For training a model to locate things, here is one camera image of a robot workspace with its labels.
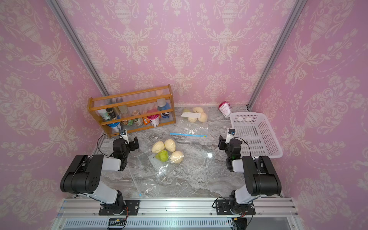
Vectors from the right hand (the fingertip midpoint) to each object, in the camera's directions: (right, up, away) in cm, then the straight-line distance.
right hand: (225, 135), depth 93 cm
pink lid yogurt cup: (+4, +19, +19) cm, 27 cm away
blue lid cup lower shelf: (-73, +6, +2) cm, 73 cm away
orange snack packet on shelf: (-55, +9, +13) cm, 58 cm away
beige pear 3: (-31, -12, -8) cm, 35 cm away
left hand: (-63, -2, +2) cm, 63 cm away
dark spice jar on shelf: (-73, +16, -6) cm, 74 cm away
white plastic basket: (+25, +1, +12) cm, 27 cm away
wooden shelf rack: (-62, +17, +7) cm, 65 cm away
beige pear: (-43, -7, -2) cm, 44 cm away
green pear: (-40, -12, -7) cm, 42 cm away
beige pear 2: (-36, -6, -1) cm, 37 cm away
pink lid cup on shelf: (-48, +11, +6) cm, 50 cm away
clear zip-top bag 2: (-21, +7, +7) cm, 23 cm away
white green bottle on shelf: (-77, +13, -4) cm, 78 cm away
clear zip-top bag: (-39, -19, -10) cm, 45 cm away
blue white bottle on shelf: (-43, +20, +7) cm, 47 cm away
